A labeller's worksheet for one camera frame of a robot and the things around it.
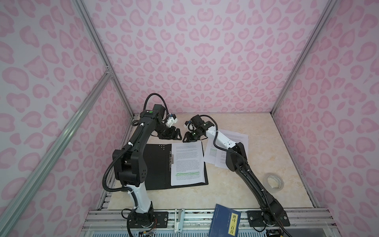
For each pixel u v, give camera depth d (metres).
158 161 0.93
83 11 0.70
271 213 0.62
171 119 0.80
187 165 0.92
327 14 0.71
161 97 0.80
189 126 0.96
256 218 0.73
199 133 0.83
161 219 0.73
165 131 0.73
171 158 0.95
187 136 0.94
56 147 0.56
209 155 0.96
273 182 0.85
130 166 0.48
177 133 0.78
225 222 0.72
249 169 0.70
